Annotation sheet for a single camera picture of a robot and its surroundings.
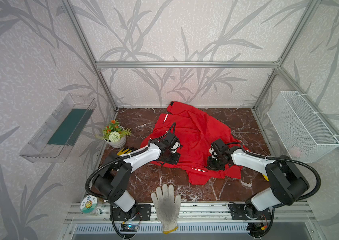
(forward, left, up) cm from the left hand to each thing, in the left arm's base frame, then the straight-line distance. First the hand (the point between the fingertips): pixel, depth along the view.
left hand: (179, 157), depth 87 cm
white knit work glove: (-25, +6, -5) cm, 27 cm away
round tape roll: (-26, +41, +2) cm, 48 cm away
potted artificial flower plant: (+8, +37, +10) cm, 39 cm away
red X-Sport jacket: (+20, -12, -3) cm, 24 cm away
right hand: (-2, -17, -4) cm, 17 cm away
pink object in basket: (-4, -57, +16) cm, 59 cm away
